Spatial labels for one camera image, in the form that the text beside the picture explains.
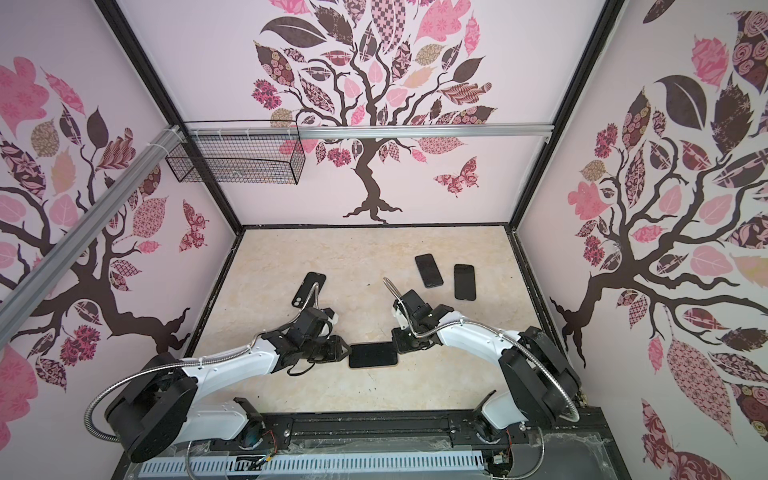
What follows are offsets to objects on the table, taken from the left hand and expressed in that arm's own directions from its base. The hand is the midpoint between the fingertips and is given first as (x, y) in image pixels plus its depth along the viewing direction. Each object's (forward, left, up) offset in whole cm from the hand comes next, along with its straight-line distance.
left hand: (347, 356), depth 85 cm
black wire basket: (+56, +36, +32) cm, 74 cm away
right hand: (+3, -14, +2) cm, 15 cm away
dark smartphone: (+32, -27, -2) cm, 42 cm away
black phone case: (+24, +18, -3) cm, 31 cm away
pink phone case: (+1, -7, 0) cm, 7 cm away
